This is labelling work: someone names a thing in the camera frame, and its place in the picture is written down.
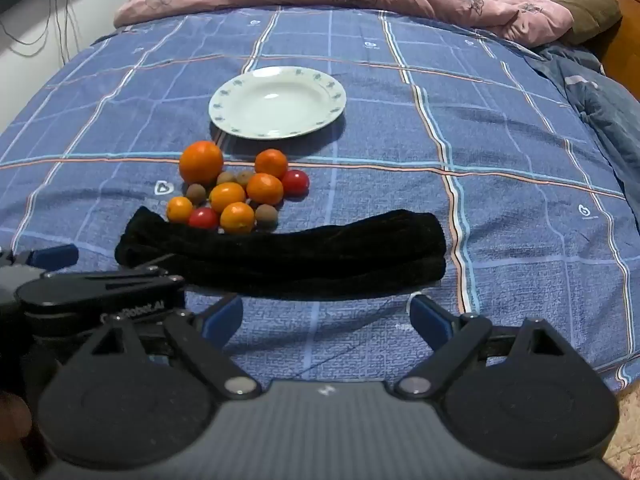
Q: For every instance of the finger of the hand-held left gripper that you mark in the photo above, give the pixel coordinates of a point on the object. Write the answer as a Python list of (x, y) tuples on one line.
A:
[(155, 276), (50, 256)]

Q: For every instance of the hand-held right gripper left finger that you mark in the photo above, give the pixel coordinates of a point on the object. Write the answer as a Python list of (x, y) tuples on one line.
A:
[(227, 317)]

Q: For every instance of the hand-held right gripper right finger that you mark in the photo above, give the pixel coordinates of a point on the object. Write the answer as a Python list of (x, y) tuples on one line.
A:
[(430, 320)]

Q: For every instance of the red tomato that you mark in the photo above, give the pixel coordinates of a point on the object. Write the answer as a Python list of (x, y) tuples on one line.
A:
[(203, 218), (295, 183)]

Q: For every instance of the large orange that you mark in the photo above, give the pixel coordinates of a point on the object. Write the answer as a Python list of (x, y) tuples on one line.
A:
[(201, 162)]

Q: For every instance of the white floral-rim plate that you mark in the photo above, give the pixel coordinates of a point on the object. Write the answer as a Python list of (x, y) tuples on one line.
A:
[(277, 102)]

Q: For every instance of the person's left hand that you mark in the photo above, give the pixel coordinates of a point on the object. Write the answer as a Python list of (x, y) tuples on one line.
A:
[(11, 416)]

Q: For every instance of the black folded cloth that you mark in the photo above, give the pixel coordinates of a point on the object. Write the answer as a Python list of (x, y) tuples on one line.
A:
[(300, 255)]

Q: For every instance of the blue checked bedsheet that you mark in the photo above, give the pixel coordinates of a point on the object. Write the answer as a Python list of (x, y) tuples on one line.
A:
[(450, 160)]

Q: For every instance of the dark blue jacket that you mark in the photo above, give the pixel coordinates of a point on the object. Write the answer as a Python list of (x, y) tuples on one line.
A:
[(600, 105)]

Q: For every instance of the brown pillow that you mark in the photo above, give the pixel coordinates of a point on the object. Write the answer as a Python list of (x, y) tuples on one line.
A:
[(580, 5)]

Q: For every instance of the wooden headboard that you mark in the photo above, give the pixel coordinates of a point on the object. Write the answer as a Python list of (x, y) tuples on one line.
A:
[(625, 15)]

